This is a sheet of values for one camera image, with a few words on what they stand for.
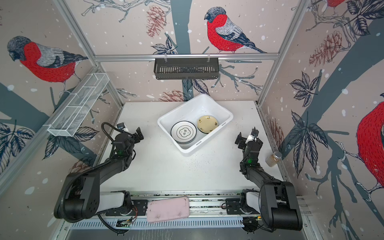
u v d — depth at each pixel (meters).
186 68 1.06
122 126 0.76
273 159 0.82
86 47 0.86
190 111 1.10
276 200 0.42
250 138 0.76
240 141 0.80
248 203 0.62
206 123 1.07
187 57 0.90
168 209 0.72
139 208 0.73
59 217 0.41
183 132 1.01
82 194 0.43
